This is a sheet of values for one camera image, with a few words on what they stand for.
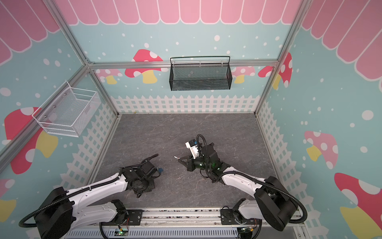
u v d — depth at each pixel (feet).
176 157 2.54
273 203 1.38
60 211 1.33
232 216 2.44
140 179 2.04
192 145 2.33
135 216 2.44
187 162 2.39
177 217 2.48
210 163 2.07
